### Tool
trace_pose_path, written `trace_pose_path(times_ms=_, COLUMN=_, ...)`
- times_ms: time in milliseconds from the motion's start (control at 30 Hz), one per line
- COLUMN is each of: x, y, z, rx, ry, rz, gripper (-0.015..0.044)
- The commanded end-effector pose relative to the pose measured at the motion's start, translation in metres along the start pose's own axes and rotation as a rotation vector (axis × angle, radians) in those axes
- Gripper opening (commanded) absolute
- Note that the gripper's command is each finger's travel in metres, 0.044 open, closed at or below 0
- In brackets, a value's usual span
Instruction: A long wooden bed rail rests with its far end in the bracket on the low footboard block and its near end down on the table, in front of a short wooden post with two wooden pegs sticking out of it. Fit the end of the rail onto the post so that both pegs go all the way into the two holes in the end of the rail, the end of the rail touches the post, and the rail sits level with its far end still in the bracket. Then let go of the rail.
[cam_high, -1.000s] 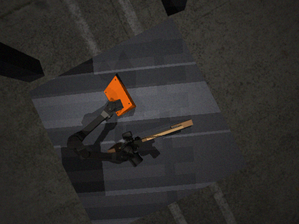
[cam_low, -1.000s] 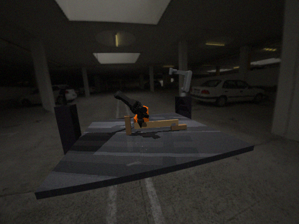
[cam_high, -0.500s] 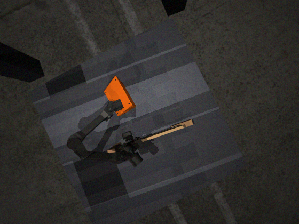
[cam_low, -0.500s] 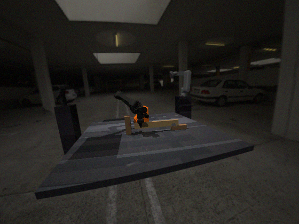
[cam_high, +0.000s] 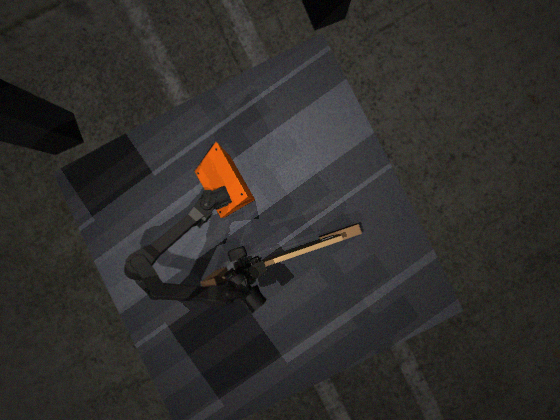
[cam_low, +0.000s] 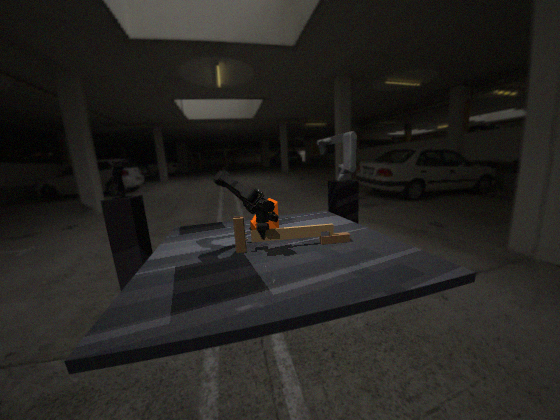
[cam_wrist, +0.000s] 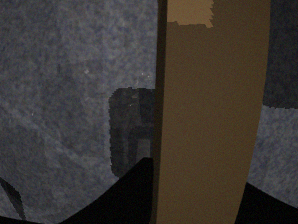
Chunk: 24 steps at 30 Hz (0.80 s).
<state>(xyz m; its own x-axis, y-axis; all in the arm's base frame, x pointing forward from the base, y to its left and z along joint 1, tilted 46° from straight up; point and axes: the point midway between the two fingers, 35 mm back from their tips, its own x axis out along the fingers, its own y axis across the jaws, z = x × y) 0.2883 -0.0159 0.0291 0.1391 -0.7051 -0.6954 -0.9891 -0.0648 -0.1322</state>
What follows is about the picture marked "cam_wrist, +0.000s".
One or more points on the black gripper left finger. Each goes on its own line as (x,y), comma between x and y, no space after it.
(129,201)

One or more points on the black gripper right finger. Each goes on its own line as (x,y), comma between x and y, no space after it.
(258,207)

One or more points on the long wooden rail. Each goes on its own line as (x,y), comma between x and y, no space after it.
(210,78)

